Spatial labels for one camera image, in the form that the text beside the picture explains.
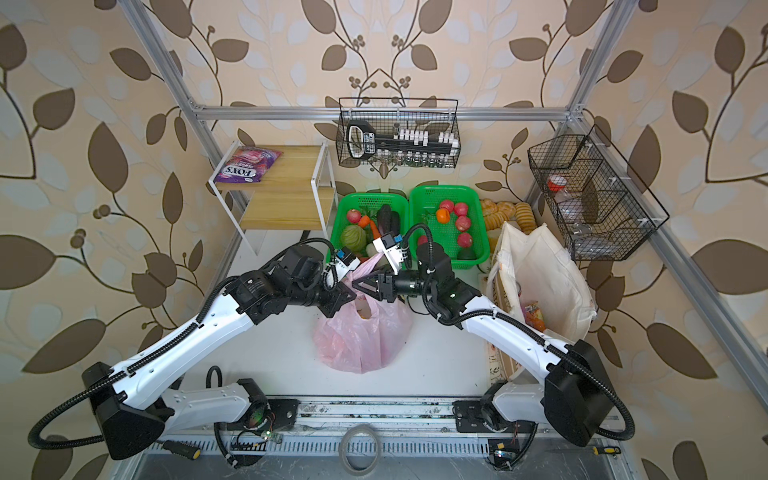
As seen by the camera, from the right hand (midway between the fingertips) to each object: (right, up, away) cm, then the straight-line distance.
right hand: (357, 284), depth 68 cm
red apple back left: (+29, +24, +48) cm, 61 cm away
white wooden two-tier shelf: (-26, +26, +37) cm, 52 cm away
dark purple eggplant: (+6, +16, +41) cm, 44 cm away
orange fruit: (+27, +19, +45) cm, 55 cm away
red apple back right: (+34, +22, +47) cm, 63 cm away
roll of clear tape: (-3, -36, +1) cm, 36 cm away
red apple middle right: (+34, +16, +42) cm, 56 cm away
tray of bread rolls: (+48, +20, +45) cm, 68 cm away
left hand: (-1, -3, +3) cm, 4 cm away
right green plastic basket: (+32, +19, +47) cm, 60 cm away
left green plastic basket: (-3, +26, +56) cm, 62 cm away
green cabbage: (-5, +11, +34) cm, 36 cm away
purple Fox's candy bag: (-34, +32, +17) cm, 49 cm away
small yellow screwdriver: (+60, -39, +1) cm, 72 cm away
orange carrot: (-3, +17, +46) cm, 49 cm away
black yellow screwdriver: (-41, -38, +1) cm, 56 cm away
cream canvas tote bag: (+47, +3, +17) cm, 50 cm away
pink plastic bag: (+2, -13, +3) cm, 13 cm away
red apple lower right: (+34, +10, +37) cm, 51 cm away
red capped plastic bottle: (+53, +25, +13) cm, 60 cm away
